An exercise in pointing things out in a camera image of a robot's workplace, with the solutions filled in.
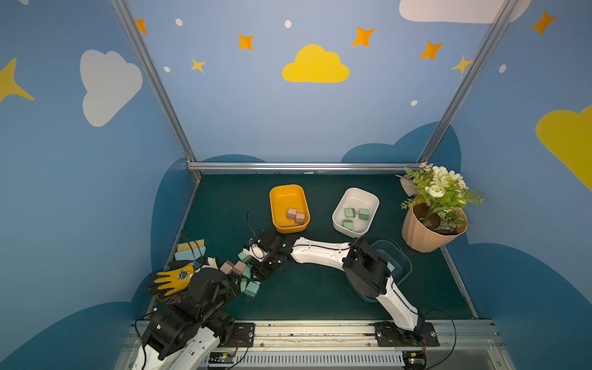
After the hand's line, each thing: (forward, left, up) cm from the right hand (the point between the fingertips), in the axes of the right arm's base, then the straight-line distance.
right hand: (259, 270), depth 87 cm
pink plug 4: (0, +8, 0) cm, 8 cm away
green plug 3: (+24, -36, -1) cm, 43 cm away
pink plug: (+27, -10, 0) cm, 29 cm away
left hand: (-8, +3, +15) cm, 17 cm away
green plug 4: (-7, +5, +1) cm, 8 cm away
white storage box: (+39, -41, -1) cm, 56 cm away
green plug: (+30, -37, 0) cm, 48 cm away
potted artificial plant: (+20, -65, +17) cm, 70 cm away
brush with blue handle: (+7, +31, -2) cm, 32 cm away
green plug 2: (+29, -43, -1) cm, 52 cm away
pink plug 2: (+24, -14, +1) cm, 28 cm away
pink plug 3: (0, +13, 0) cm, 13 cm away
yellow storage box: (+36, -6, +1) cm, 36 cm away
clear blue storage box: (+6, -55, -1) cm, 55 cm away
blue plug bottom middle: (-7, +1, +1) cm, 8 cm away
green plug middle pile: (+4, +6, +1) cm, 7 cm away
